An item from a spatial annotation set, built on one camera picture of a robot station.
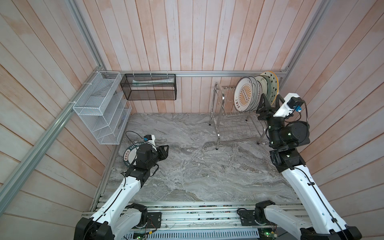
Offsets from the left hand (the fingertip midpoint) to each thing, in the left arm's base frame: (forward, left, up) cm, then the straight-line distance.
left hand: (167, 149), depth 81 cm
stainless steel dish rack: (+27, -45, -12) cm, 53 cm away
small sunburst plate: (+26, -43, +18) cm, 54 cm away
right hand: (+4, -44, +34) cm, 56 cm away
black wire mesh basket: (+46, +16, +9) cm, 50 cm away
